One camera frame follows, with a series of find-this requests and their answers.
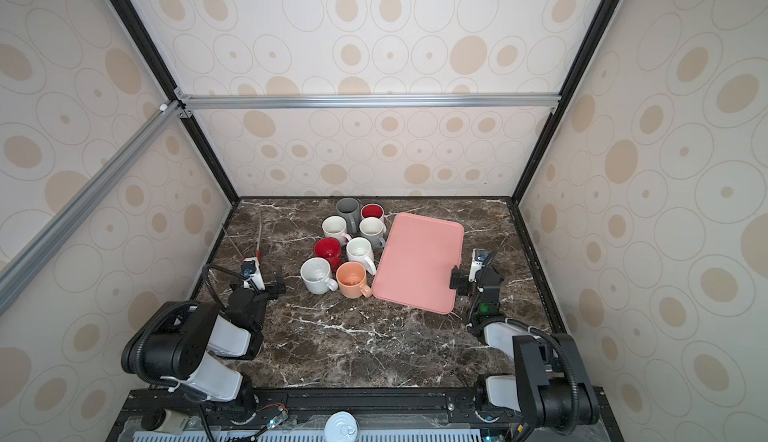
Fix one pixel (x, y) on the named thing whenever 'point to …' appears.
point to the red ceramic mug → (329, 248)
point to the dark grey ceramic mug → (349, 207)
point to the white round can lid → (341, 427)
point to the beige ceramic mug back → (351, 278)
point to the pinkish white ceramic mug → (335, 226)
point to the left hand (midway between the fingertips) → (270, 261)
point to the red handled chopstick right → (258, 252)
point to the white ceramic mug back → (361, 249)
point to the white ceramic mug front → (372, 210)
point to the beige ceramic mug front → (316, 274)
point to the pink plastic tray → (417, 263)
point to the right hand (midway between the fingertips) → (475, 266)
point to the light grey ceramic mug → (373, 229)
